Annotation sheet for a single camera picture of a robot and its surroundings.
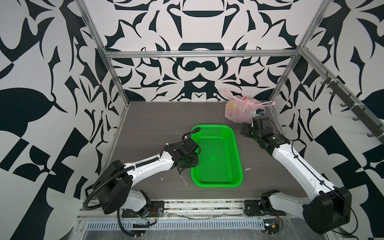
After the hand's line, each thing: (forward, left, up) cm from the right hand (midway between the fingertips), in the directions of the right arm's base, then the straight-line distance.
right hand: (249, 125), depth 81 cm
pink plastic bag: (+19, -2, -8) cm, 21 cm away
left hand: (-14, +27, -12) cm, 33 cm away
